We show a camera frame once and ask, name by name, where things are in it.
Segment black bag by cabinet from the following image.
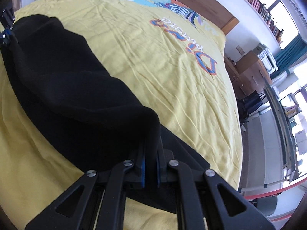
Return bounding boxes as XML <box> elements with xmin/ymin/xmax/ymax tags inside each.
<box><xmin>236</xmin><ymin>91</ymin><xmax>263</xmax><ymax>125</ymax></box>

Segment wooden drawer cabinet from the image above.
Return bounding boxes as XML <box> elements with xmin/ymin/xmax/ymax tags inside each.
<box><xmin>224</xmin><ymin>51</ymin><xmax>272</xmax><ymax>100</ymax></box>

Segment wooden headboard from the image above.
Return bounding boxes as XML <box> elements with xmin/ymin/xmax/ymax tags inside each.
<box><xmin>178</xmin><ymin>0</ymin><xmax>239</xmax><ymax>35</ymax></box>

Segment black pants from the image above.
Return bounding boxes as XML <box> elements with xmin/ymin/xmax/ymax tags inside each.
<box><xmin>0</xmin><ymin>14</ymin><xmax>211</xmax><ymax>214</ymax></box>

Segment yellow cartoon bed cover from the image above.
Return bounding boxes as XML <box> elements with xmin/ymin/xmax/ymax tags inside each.
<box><xmin>1</xmin><ymin>0</ymin><xmax>243</xmax><ymax>229</ymax></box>

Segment teal curtain right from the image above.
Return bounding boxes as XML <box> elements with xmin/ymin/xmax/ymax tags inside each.
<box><xmin>270</xmin><ymin>34</ymin><xmax>306</xmax><ymax>79</ymax></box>

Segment white printer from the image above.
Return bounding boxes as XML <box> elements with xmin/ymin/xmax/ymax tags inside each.
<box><xmin>253</xmin><ymin>43</ymin><xmax>278</xmax><ymax>75</ymax></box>

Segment row of books on shelf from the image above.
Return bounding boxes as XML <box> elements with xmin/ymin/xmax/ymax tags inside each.
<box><xmin>225</xmin><ymin>0</ymin><xmax>284</xmax><ymax>43</ymax></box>

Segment grey chair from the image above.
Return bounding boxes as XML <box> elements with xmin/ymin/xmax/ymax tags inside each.
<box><xmin>249</xmin><ymin>196</ymin><xmax>278</xmax><ymax>217</ymax></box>

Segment long desk by window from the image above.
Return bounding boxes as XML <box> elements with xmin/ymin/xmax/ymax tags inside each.
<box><xmin>263</xmin><ymin>80</ymin><xmax>298</xmax><ymax>183</ymax></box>

